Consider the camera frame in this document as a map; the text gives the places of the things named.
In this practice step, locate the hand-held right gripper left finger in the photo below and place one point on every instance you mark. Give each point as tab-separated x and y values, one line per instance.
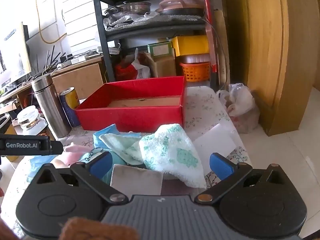
101	163

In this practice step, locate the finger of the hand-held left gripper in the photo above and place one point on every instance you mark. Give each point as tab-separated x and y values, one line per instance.
57	147

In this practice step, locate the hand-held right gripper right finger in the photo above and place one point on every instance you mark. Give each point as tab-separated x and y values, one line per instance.
221	166

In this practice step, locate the pink plush toy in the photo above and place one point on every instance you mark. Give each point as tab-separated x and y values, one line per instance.
72	155

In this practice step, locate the teal plush toy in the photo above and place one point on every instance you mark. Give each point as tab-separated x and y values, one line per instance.
41	165

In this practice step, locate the white green-dotted fluffy towel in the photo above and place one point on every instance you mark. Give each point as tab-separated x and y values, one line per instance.
172	152

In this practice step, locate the red cardboard box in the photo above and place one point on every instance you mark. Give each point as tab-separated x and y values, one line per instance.
130	117

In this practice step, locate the white square card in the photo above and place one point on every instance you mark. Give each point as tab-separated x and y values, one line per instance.
215	142

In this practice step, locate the light green towel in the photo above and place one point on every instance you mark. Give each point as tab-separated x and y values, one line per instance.
117	145

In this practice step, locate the glass jar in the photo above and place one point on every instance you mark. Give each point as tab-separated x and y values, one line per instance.
31	121

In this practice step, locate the grey square cloth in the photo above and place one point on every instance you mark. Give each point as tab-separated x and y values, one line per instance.
136	180

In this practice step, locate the stainless steel thermos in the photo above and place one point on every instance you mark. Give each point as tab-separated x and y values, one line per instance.
51	105

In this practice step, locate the yellow and blue can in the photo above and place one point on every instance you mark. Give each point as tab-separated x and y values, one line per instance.
71	102

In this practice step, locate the white plastic bag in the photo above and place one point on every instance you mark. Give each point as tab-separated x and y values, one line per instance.
241	105

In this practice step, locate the brown fuzzy cloth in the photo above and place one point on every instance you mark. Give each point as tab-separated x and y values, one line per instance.
97	230

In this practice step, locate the wooden tv cabinet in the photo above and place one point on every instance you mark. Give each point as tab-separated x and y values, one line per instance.
80	76

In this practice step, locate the black antenna router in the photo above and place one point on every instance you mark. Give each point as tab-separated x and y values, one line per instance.
51	60

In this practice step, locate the flat screen monitor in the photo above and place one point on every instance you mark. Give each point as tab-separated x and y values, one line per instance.
12	55

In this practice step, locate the red and white bag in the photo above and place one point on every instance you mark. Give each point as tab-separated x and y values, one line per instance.
130	71

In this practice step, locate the orange plastic basket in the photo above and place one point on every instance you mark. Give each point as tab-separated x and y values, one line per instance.
196	71

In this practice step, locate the brown cardboard box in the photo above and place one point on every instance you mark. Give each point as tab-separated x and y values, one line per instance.
165	66

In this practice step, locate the black metal shelf rack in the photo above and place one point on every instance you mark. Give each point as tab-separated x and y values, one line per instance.
102	35

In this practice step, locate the wooden wardrobe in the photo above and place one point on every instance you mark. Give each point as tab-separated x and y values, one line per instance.
272	55

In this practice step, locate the yellow box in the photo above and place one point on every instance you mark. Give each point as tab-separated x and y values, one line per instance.
192	46

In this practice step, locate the green box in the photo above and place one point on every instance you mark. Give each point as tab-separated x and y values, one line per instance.
160	50

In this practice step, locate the crumpled clear plastic sheet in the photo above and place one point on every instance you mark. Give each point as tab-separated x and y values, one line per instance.
125	21

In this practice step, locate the stainless steel pot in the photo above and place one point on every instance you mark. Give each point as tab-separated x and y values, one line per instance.
130	7

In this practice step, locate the black frying pan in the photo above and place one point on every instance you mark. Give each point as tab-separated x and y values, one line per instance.
180	10

